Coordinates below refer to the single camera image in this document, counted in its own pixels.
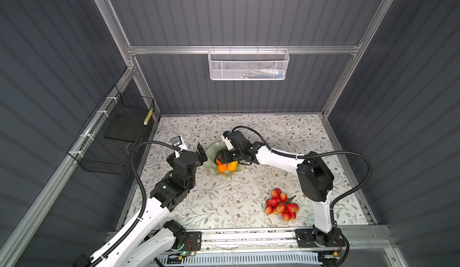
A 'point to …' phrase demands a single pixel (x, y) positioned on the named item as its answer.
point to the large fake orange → (221, 167)
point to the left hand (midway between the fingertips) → (190, 148)
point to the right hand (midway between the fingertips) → (222, 156)
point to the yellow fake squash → (232, 166)
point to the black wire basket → (105, 145)
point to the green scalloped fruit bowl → (211, 165)
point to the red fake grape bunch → (279, 203)
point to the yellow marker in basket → (147, 119)
